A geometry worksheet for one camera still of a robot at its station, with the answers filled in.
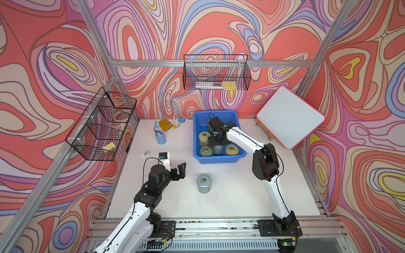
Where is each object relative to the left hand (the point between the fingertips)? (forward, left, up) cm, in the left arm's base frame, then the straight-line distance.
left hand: (179, 164), depth 81 cm
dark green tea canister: (+16, -16, +10) cm, 25 cm away
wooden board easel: (+32, -56, -9) cm, 65 cm away
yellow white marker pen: (+40, +9, -11) cm, 43 cm away
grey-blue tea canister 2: (+13, -22, -7) cm, 26 cm away
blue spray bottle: (+24, +16, -7) cm, 29 cm away
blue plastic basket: (+40, -10, -7) cm, 42 cm away
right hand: (+18, -22, -8) cm, 30 cm away
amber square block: (+40, +16, -12) cm, 44 cm away
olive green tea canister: (+20, -13, -4) cm, 24 cm away
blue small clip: (+45, +4, -13) cm, 47 cm away
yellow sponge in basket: (+2, +31, +13) cm, 33 cm away
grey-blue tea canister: (-8, -13, -6) cm, 16 cm away
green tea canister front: (+11, -14, -4) cm, 19 cm away
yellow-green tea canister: (+12, -29, -4) cm, 32 cm away
